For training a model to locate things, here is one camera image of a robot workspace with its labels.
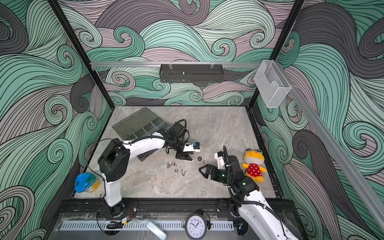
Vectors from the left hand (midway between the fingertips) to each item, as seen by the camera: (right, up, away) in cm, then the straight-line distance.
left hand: (192, 152), depth 85 cm
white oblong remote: (-16, -30, -20) cm, 39 cm away
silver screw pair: (-5, -13, +1) cm, 14 cm away
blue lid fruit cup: (-53, -12, -13) cm, 56 cm away
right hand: (+6, -8, -8) cm, 13 cm away
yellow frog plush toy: (+36, -4, 0) cm, 36 cm away
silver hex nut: (-9, -11, +1) cm, 14 cm away
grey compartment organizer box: (-37, +16, +21) cm, 46 cm away
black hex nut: (+5, -5, +7) cm, 10 cm away
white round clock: (+1, -30, -18) cm, 35 cm away
